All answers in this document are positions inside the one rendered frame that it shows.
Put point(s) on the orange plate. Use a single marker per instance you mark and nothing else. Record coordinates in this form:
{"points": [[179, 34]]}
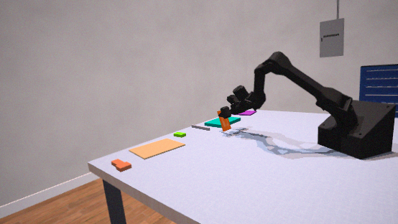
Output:
{"points": [[225, 123]]}

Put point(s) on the green flat block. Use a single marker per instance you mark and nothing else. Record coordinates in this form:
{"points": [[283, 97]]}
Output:
{"points": [[180, 134]]}

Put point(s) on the flat magenta square tile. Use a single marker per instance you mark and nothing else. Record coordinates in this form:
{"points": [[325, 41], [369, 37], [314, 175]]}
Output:
{"points": [[247, 112]]}

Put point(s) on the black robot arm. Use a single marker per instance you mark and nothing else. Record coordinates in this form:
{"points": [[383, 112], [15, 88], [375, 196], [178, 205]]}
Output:
{"points": [[328, 99]]}

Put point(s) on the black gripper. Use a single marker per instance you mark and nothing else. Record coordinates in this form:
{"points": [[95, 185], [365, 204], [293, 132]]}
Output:
{"points": [[226, 112]]}

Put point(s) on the light orange flat rectangular sheet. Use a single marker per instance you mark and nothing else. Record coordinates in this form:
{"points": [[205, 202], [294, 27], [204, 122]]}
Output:
{"points": [[155, 148]]}

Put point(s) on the teal flat square slab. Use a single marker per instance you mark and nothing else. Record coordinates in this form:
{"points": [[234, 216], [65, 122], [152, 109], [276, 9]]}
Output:
{"points": [[216, 122]]}

